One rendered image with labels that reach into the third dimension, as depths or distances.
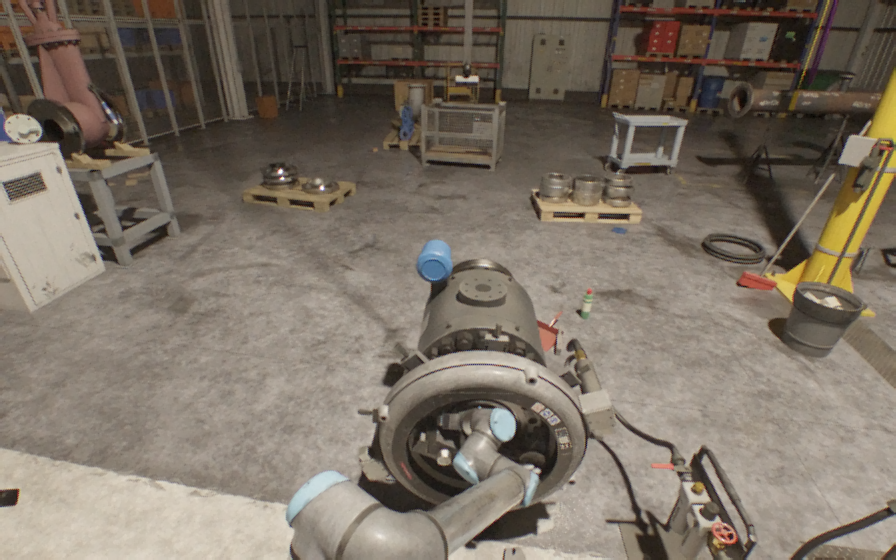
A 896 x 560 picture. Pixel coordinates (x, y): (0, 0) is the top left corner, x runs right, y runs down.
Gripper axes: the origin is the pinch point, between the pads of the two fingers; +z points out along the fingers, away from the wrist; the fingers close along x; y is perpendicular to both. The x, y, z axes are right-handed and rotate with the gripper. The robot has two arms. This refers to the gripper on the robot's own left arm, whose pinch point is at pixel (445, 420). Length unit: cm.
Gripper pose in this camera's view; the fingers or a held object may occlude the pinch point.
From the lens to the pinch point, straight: 163.0
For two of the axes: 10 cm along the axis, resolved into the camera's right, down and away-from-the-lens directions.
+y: 0.5, -9.5, 2.9
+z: -5.2, 2.3, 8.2
